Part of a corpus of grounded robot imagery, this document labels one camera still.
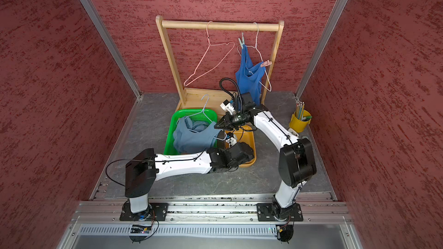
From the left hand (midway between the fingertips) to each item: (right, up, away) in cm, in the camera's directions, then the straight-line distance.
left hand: (249, 156), depth 79 cm
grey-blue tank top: (-29, +8, +8) cm, 31 cm away
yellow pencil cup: (+32, +17, +19) cm, 41 cm away
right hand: (-16, +13, -1) cm, 20 cm away
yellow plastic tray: (0, +8, +20) cm, 22 cm away
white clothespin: (-9, +8, -6) cm, 13 cm away
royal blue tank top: (+1, +39, +8) cm, 40 cm away
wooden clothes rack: (-36, +30, +41) cm, 63 cm away
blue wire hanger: (-14, +9, -4) cm, 17 cm away
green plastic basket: (-21, +19, +22) cm, 35 cm away
